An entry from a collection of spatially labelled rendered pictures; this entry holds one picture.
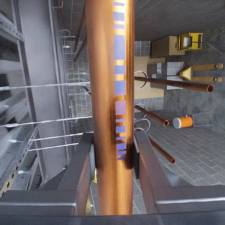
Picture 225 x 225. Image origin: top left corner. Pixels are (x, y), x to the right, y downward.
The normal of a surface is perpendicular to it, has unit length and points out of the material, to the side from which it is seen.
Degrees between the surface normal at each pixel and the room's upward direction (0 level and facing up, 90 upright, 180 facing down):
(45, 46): 90
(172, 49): 90
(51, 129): 90
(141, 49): 90
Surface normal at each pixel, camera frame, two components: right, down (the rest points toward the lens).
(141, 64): 0.26, 0.26
